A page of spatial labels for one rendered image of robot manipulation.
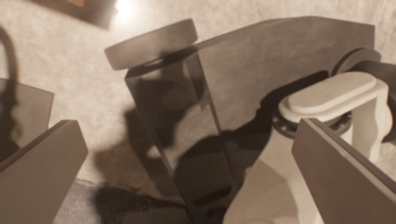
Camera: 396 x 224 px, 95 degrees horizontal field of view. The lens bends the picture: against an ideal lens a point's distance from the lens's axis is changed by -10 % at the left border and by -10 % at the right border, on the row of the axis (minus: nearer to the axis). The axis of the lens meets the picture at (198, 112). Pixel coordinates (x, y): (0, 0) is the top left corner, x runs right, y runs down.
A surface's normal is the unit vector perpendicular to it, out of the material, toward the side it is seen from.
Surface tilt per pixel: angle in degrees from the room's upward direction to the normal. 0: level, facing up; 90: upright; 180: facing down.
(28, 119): 0
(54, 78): 0
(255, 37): 0
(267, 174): 90
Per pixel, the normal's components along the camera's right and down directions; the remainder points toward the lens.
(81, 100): 0.25, 0.36
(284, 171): -0.29, -0.86
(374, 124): -0.92, 0.37
